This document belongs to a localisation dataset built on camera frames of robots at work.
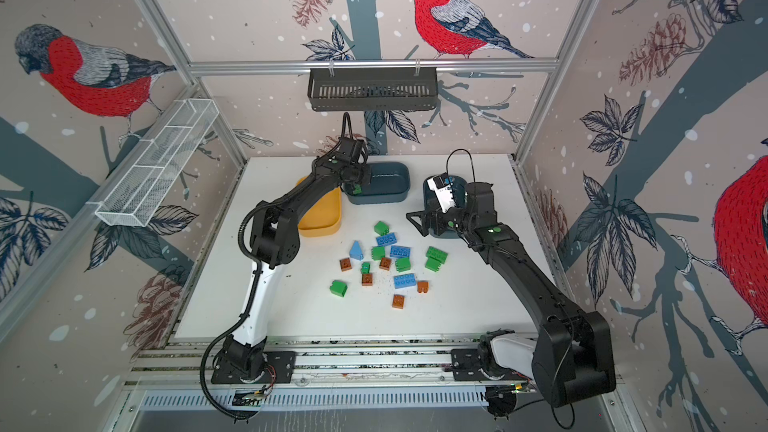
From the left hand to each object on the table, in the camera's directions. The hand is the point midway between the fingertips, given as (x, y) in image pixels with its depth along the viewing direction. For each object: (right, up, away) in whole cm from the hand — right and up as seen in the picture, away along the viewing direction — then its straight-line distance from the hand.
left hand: (369, 173), depth 102 cm
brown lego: (-7, -29, -11) cm, 32 cm away
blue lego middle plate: (+11, -25, -10) cm, 29 cm away
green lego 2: (+3, -26, -9) cm, 28 cm away
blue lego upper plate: (+6, -22, -7) cm, 24 cm away
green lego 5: (+21, -29, -10) cm, 37 cm away
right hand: (+15, -11, -22) cm, 29 cm away
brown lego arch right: (+17, -34, -16) cm, 41 cm away
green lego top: (+4, -19, -2) cm, 20 cm away
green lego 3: (+11, -29, -11) cm, 33 cm away
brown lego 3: (0, -33, -14) cm, 36 cm away
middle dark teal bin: (+7, -3, +11) cm, 13 cm away
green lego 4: (+22, -26, -10) cm, 35 cm away
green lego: (-8, -35, -16) cm, 39 cm away
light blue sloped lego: (-4, -25, -9) cm, 27 cm away
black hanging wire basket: (+1, +31, +4) cm, 31 cm away
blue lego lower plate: (+12, -33, -14) cm, 38 cm away
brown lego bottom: (+10, -37, -19) cm, 43 cm away
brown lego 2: (+6, -29, -10) cm, 31 cm away
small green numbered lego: (0, -30, -12) cm, 32 cm away
